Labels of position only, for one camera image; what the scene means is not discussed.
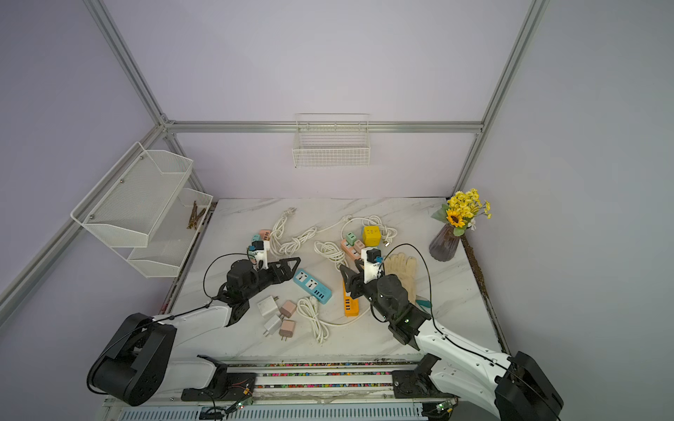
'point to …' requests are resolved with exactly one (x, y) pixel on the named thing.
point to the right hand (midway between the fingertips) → (349, 267)
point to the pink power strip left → (264, 234)
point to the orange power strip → (351, 305)
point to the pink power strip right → (350, 250)
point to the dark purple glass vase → (443, 244)
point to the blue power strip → (317, 288)
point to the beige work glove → (404, 270)
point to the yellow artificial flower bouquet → (461, 210)
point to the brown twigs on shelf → (193, 220)
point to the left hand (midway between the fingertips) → (292, 263)
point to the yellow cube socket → (372, 235)
